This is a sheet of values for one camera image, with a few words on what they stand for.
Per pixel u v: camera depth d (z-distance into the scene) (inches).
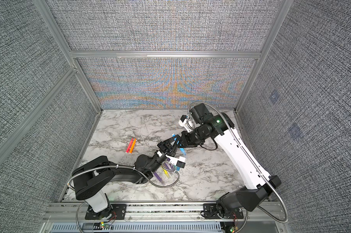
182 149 25.5
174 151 25.7
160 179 32.9
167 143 26.1
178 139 26.0
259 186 15.2
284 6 27.5
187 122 22.6
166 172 33.8
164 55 34.7
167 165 25.2
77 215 27.8
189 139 22.7
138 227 27.6
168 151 25.2
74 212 29.5
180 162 24.3
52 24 29.6
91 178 18.7
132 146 38.3
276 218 15.8
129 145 38.4
